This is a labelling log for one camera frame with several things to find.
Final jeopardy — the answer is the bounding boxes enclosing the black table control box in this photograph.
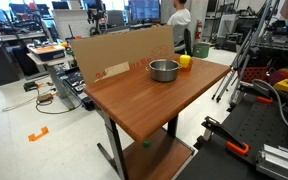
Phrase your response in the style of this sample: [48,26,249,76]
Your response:
[80,95,96,112]

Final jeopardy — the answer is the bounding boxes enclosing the green bin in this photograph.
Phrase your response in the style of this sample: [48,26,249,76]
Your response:
[193,43,211,60]

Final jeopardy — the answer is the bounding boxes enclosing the orange translucent cup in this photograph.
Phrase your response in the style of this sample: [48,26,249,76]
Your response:
[178,57,195,73]

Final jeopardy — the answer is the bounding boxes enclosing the small grey side table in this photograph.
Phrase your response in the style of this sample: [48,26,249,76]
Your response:
[26,52,77,111]

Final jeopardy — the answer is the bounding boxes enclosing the computer monitor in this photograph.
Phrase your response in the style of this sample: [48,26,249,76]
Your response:
[129,0,162,24]

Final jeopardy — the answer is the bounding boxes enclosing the brown cardboard board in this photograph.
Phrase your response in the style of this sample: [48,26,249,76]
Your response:
[69,25,176,85]

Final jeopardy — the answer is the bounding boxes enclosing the white box with orange lid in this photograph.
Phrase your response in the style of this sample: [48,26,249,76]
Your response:
[27,43,67,63]

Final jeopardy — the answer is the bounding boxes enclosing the wooden table with metal legs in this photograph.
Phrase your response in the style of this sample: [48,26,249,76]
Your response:
[83,54,232,180]

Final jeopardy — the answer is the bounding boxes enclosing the black power adapter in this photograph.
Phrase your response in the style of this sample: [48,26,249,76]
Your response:
[23,80,40,93]

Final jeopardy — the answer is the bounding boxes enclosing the white pegboard panel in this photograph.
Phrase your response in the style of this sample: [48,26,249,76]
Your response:
[52,8,92,41]

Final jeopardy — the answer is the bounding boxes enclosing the person in white shirt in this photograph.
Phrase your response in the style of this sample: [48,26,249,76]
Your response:
[155,0,192,28]

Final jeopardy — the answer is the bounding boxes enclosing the red plastic basket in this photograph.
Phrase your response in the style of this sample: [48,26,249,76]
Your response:
[240,65,270,84]

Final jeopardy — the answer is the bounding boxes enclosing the black clamp with orange handle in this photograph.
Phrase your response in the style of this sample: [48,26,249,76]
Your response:
[238,81,274,105]
[201,115,251,157]

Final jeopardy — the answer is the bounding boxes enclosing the silver metal pot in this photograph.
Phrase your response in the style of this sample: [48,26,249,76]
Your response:
[145,58,183,83]

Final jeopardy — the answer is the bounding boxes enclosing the brown small floor box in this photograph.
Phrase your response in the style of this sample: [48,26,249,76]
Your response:
[36,93,55,104]

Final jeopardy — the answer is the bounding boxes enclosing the aluminium extrusion profile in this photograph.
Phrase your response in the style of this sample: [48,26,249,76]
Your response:
[255,143,288,180]

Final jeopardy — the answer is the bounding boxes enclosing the grey laptop screen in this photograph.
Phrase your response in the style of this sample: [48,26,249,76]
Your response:
[106,9,126,28]

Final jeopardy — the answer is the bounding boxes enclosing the black office chair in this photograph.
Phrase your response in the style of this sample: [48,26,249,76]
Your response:
[173,23,194,57]

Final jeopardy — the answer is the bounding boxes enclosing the yellow bell pepper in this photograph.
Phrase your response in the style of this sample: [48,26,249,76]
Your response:
[179,51,192,70]

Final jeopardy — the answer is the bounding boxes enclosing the black camera rig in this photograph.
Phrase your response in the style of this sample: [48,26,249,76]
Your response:
[87,0,107,36]

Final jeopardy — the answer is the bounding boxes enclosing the grey metal tripod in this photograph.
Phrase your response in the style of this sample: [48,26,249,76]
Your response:
[211,0,276,104]

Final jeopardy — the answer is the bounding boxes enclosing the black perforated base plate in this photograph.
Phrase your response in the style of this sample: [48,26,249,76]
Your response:
[175,93,288,180]

